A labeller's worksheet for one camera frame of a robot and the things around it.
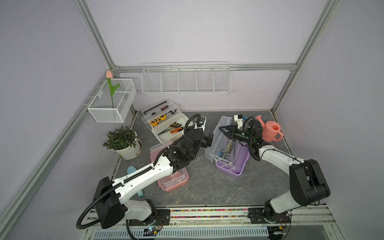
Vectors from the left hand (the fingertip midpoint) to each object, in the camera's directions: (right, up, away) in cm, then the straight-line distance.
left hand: (204, 129), depth 73 cm
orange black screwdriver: (-19, -2, +36) cm, 40 cm away
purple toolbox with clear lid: (+16, -17, +16) cm, 28 cm away
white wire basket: (-51, +16, +10) cm, 54 cm away
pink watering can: (+43, -1, +21) cm, 48 cm away
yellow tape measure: (-33, +4, +29) cm, 44 cm away
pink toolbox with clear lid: (-15, -27, +3) cm, 31 cm away
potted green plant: (-45, -7, +10) cm, 46 cm away
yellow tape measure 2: (-28, +7, +32) cm, 43 cm away
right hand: (+8, +1, +9) cm, 12 cm away
